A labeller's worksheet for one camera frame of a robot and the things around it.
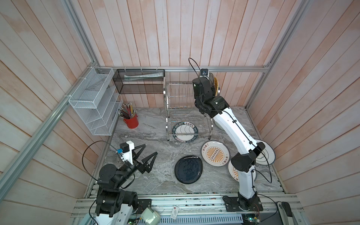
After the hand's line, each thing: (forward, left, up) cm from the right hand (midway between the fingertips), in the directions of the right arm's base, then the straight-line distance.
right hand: (204, 86), depth 73 cm
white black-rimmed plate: (-20, -46, -42) cm, 65 cm away
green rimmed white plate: (-1, +9, -36) cm, 37 cm away
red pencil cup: (+1, +48, -33) cm, 59 cm away
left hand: (-33, +26, -12) cm, 44 cm away
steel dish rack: (+12, +11, -38) cm, 42 cm away
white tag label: (-53, +15, -40) cm, 68 cm away
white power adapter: (-56, +27, -36) cm, 71 cm away
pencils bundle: (+7, +53, -28) cm, 60 cm away
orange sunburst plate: (-19, -11, -41) cm, 46 cm away
